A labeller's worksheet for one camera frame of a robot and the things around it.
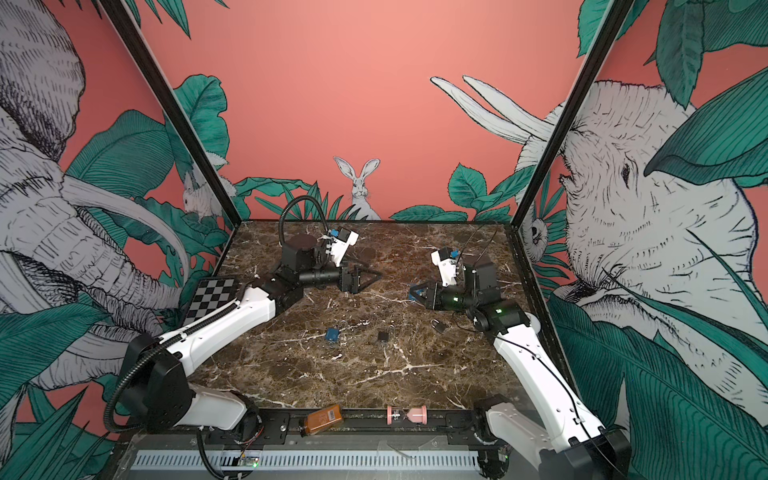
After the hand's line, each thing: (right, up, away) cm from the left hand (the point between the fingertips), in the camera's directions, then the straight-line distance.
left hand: (375, 268), depth 72 cm
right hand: (+9, -5, -1) cm, 10 cm away
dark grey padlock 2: (+1, -22, +18) cm, 29 cm away
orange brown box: (-14, -37, -1) cm, 40 cm away
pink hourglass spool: (+10, -38, +2) cm, 39 cm away
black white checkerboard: (-56, -10, +23) cm, 61 cm away
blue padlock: (+11, -6, -1) cm, 12 cm away
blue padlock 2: (-14, -22, +18) cm, 32 cm away
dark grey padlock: (+19, -20, +20) cm, 34 cm away
